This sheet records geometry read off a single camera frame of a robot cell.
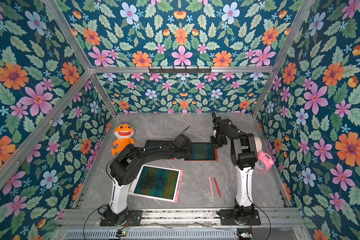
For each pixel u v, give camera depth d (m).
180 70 0.93
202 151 0.98
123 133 0.98
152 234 0.70
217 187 0.84
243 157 0.57
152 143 1.03
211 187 0.84
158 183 0.85
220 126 0.77
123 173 0.52
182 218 0.75
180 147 0.77
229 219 0.73
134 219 0.73
